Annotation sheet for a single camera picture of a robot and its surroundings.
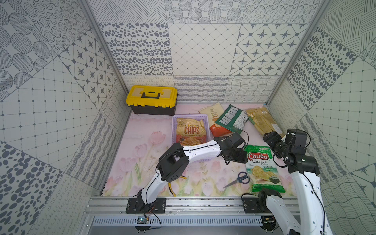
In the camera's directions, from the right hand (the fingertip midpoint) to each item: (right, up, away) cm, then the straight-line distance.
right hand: (268, 140), depth 74 cm
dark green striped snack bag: (-8, +10, +34) cm, 37 cm away
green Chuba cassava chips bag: (+2, -20, +10) cm, 23 cm away
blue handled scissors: (-10, -23, +10) cm, 27 cm away
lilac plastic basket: (-30, +12, +30) cm, 44 cm away
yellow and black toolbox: (-68, +24, +28) cm, 77 cm away
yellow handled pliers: (-52, -26, +7) cm, 58 cm away
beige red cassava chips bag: (-22, +16, +41) cm, 49 cm away
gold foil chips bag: (+14, +8, +34) cm, 37 cm away
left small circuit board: (-64, -39, -2) cm, 75 cm away
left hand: (-9, -11, +7) cm, 16 cm away
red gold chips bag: (-41, +1, +28) cm, 49 cm away
